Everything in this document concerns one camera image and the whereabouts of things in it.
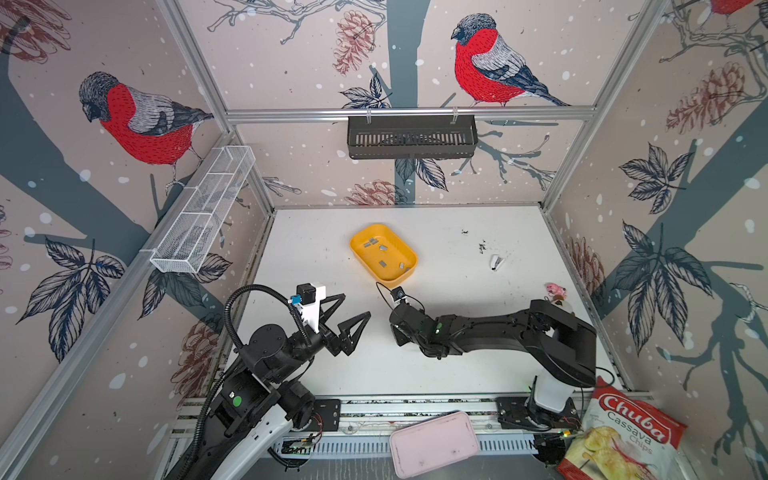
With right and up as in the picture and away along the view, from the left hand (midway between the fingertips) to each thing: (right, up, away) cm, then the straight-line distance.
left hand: (354, 309), depth 61 cm
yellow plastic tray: (+5, +7, +46) cm, 47 cm away
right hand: (+8, -12, +27) cm, 30 cm away
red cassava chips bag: (+61, -31, +5) cm, 68 cm away
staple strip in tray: (+1, +12, +50) cm, 51 cm away
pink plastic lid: (+17, -33, +7) cm, 38 cm away
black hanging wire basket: (+15, +50, +43) cm, 67 cm away
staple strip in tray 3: (+5, +5, +43) cm, 44 cm away
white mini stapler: (+44, +5, +40) cm, 60 cm away
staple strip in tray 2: (+4, +10, +47) cm, 48 cm away
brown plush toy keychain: (+61, -4, +34) cm, 70 cm away
